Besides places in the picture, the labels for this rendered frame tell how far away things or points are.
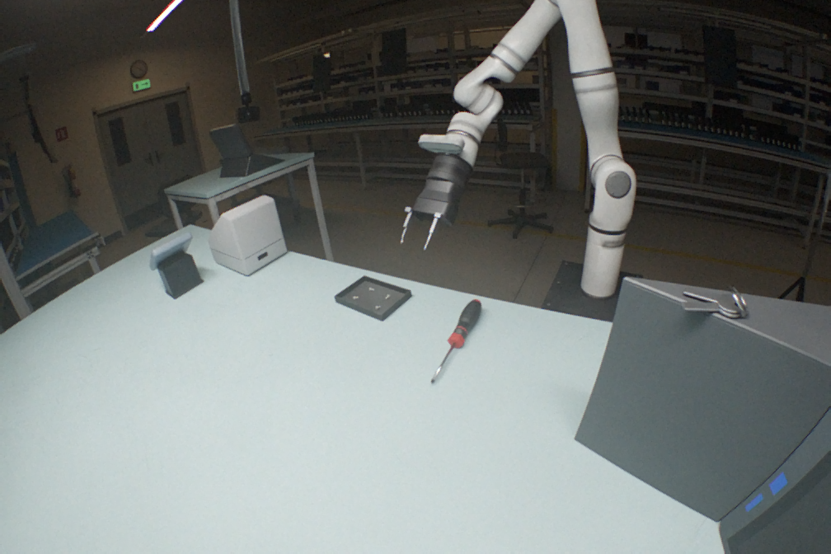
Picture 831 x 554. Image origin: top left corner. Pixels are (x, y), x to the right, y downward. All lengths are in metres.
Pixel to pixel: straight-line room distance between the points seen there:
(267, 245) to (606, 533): 0.78
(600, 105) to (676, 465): 0.62
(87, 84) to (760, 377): 6.73
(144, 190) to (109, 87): 1.89
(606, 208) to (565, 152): 3.62
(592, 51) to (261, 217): 0.76
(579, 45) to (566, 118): 3.60
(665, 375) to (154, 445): 0.57
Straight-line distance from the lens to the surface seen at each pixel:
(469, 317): 0.51
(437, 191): 0.63
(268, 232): 0.82
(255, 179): 1.56
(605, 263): 0.83
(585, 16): 0.74
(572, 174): 4.43
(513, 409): 0.43
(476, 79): 0.72
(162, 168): 6.80
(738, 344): 0.27
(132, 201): 6.65
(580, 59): 0.74
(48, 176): 6.39
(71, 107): 6.49
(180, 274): 0.84
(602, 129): 0.79
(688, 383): 0.30
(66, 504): 0.59
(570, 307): 0.84
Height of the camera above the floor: 1.34
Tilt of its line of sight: 25 degrees down
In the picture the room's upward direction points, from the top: 6 degrees counter-clockwise
